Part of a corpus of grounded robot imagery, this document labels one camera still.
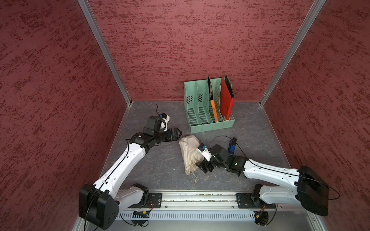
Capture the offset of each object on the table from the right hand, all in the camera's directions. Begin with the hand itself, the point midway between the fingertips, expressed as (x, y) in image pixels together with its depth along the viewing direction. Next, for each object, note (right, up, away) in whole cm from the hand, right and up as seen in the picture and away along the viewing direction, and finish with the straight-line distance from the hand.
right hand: (201, 160), depth 81 cm
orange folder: (+6, +36, +1) cm, 37 cm away
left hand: (-15, +15, -2) cm, 21 cm away
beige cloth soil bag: (-6, +2, 0) cm, 6 cm away
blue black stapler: (+21, +4, +13) cm, 25 cm away
